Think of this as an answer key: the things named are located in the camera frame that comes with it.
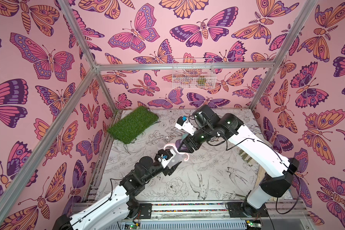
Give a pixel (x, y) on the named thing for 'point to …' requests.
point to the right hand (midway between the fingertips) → (182, 144)
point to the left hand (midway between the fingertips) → (176, 154)
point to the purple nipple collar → (178, 143)
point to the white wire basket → (193, 74)
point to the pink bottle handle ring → (173, 145)
